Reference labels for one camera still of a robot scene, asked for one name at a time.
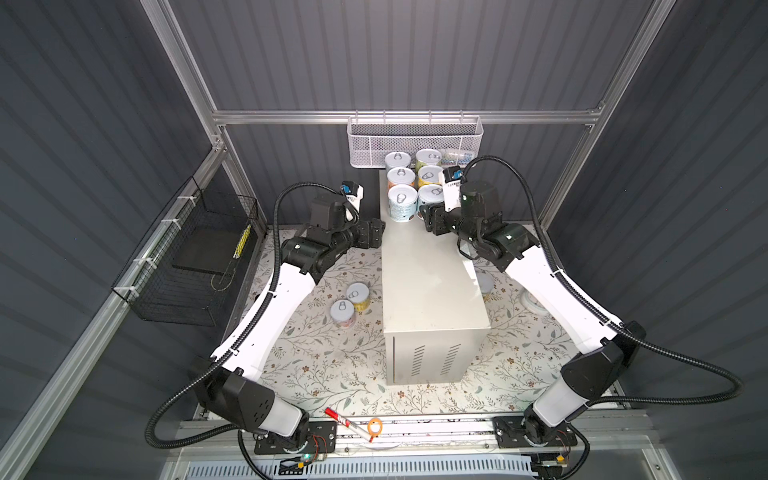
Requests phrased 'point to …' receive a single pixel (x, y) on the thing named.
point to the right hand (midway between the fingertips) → (435, 207)
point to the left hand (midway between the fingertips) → (368, 221)
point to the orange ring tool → (375, 420)
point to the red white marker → (335, 415)
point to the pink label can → (342, 313)
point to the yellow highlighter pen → (239, 247)
